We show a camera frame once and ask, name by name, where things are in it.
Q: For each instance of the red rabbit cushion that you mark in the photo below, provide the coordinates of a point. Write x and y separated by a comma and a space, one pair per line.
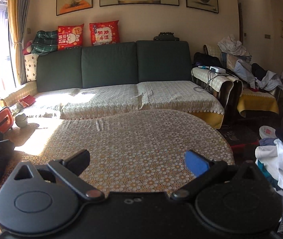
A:
70, 36

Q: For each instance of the armchair with lace cover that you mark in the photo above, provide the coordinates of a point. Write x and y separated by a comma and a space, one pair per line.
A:
233, 93

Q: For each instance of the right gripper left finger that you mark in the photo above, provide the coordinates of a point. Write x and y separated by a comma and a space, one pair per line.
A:
69, 170

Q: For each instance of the beige lace table cover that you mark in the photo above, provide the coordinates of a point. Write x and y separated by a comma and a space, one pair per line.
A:
139, 151

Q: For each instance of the pile of clothes on chair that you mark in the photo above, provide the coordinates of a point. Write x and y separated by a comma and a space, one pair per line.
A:
238, 61

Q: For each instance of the white patterned cushion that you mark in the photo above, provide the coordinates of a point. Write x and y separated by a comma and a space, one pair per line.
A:
30, 62

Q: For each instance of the black object on sofa back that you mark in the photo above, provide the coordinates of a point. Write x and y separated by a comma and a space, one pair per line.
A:
166, 36

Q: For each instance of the clothes pile at right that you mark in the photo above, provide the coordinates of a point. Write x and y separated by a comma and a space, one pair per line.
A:
280, 159

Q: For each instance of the orange tissue box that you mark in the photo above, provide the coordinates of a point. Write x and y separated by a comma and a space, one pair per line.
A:
6, 119

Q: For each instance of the red cartoon cushion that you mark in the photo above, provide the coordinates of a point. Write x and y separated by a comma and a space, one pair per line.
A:
104, 33

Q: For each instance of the dark green sofa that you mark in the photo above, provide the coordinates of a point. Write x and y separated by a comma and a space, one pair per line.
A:
99, 81

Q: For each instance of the white power strip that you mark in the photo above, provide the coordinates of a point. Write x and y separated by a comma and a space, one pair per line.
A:
218, 70

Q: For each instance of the green plaid blanket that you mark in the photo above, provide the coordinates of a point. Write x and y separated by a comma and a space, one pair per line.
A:
45, 42

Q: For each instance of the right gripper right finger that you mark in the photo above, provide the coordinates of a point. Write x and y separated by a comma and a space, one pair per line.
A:
205, 172

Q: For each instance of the yellow and grey curtain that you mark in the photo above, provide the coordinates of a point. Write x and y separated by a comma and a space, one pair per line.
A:
17, 14

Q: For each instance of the red booklet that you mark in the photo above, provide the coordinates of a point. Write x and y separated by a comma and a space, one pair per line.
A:
27, 101

